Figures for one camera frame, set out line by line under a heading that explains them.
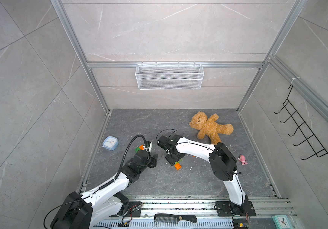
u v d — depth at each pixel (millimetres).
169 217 715
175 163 812
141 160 637
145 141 701
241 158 901
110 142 975
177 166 876
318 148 599
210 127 989
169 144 663
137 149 673
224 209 746
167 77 1007
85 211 397
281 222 686
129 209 727
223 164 518
